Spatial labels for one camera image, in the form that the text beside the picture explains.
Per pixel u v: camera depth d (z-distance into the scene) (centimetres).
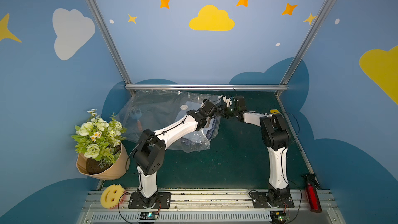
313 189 78
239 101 86
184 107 105
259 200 74
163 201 74
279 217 71
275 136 60
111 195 73
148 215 71
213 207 73
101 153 65
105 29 85
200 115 65
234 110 89
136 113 105
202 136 85
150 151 49
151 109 110
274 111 111
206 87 122
